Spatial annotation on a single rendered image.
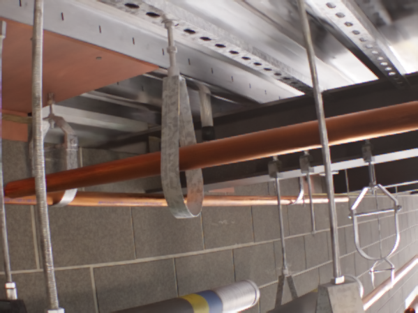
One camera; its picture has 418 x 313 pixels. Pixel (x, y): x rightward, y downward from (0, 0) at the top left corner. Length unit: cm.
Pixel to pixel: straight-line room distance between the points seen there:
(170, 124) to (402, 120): 33
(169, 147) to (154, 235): 102
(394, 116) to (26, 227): 97
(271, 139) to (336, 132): 9
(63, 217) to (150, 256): 39
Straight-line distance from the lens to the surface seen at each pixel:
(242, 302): 123
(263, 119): 164
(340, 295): 61
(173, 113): 77
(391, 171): 336
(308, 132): 68
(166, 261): 179
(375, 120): 66
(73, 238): 146
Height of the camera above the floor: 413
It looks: 9 degrees up
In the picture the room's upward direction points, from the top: 6 degrees counter-clockwise
